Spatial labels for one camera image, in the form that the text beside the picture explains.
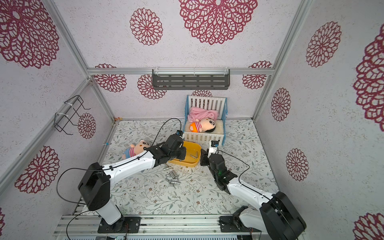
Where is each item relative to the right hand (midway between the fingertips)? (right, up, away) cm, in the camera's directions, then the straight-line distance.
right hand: (206, 150), depth 86 cm
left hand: (-13, 0, 0) cm, 13 cm away
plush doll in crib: (+2, +16, +16) cm, 22 cm away
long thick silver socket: (-20, -15, +4) cm, 25 cm away
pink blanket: (-6, +25, +26) cm, 36 cm away
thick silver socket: (-24, -12, +7) cm, 27 cm away
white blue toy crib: (+11, +31, +24) cm, 41 cm away
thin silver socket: (-6, -6, +12) cm, 15 cm away
